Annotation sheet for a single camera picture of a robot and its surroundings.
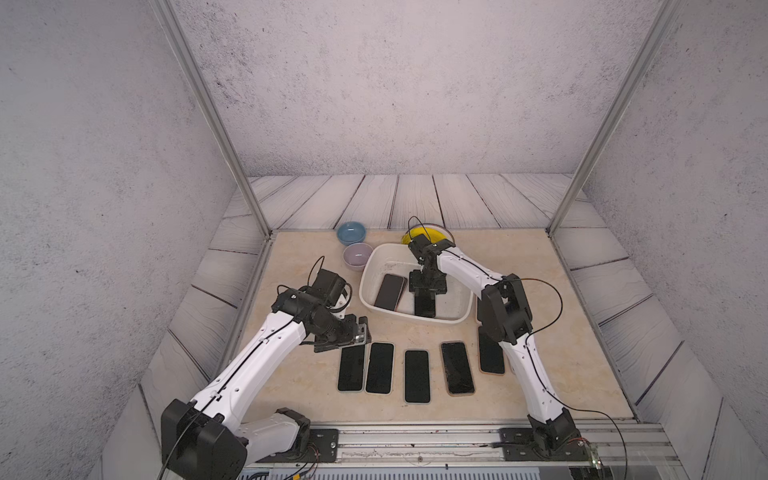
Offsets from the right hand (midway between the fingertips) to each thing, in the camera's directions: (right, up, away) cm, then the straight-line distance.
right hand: (421, 291), depth 102 cm
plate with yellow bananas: (+6, +20, +12) cm, 24 cm away
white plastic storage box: (-8, +11, +6) cm, 15 cm away
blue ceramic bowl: (-26, +21, +17) cm, 37 cm away
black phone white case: (-13, -22, -18) cm, 31 cm away
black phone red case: (-10, 0, 0) cm, 10 cm away
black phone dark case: (-3, -22, -17) cm, 28 cm away
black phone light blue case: (-21, -21, -17) cm, 34 cm away
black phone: (+1, -3, -3) cm, 5 cm away
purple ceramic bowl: (-23, +12, +8) cm, 27 cm away
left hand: (-17, -9, -26) cm, 33 cm away
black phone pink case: (+8, -19, -20) cm, 29 cm away
